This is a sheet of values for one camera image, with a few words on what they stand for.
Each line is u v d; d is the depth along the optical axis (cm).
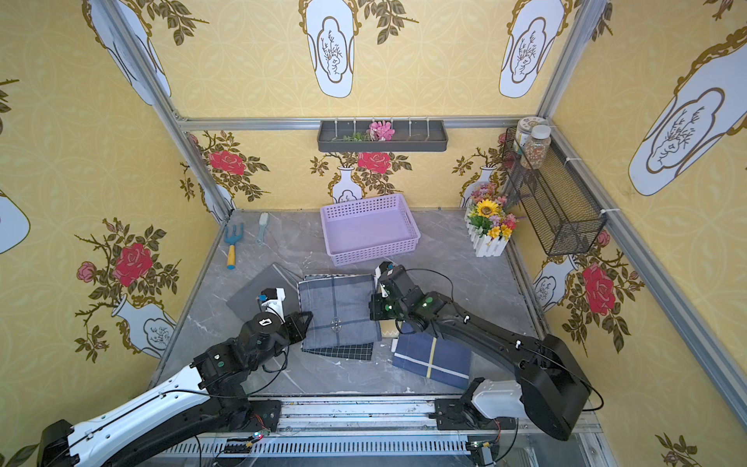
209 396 53
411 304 61
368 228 116
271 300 69
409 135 92
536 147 80
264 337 56
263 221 118
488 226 97
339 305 80
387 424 73
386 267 75
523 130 85
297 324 66
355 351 84
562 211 80
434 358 83
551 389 40
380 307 71
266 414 74
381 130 88
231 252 106
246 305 99
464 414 65
